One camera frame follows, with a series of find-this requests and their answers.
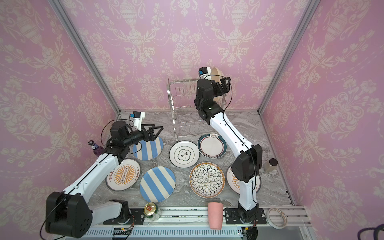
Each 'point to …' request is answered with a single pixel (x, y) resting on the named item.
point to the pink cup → (215, 211)
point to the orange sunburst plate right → (233, 183)
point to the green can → (150, 209)
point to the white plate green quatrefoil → (184, 154)
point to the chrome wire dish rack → (186, 117)
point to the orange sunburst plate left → (125, 176)
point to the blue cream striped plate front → (157, 183)
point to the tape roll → (270, 222)
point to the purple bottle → (97, 150)
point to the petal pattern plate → (207, 180)
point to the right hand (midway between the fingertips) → (224, 81)
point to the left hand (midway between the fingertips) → (158, 127)
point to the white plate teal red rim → (212, 146)
